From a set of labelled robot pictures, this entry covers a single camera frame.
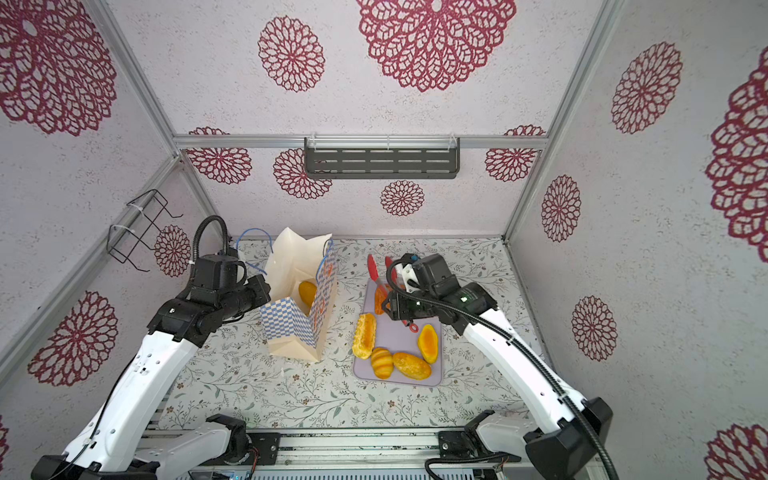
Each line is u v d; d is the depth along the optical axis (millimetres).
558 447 362
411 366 832
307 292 996
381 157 958
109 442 379
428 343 891
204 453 569
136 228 766
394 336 904
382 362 853
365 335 894
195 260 522
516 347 435
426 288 550
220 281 531
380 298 993
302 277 1005
